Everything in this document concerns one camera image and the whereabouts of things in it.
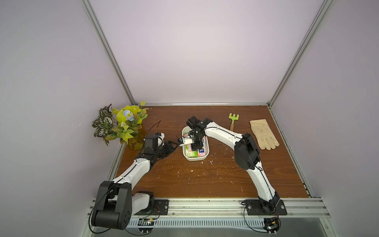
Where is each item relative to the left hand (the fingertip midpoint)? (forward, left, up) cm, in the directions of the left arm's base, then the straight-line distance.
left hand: (178, 145), depth 86 cm
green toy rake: (+29, -39, -8) cm, 49 cm away
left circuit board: (-38, +14, -13) cm, 43 cm away
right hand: (+7, -8, -5) cm, 12 cm away
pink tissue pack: (+10, -4, -3) cm, 11 cm away
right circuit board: (-37, -48, -11) cm, 61 cm away
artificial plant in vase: (+7, +30, +12) cm, 34 cm away
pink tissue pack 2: (-1, -14, -6) cm, 16 cm away
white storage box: (+5, -17, -5) cm, 18 cm away
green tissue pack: (-2, -8, -7) cm, 11 cm away
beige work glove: (+14, -59, -9) cm, 61 cm away
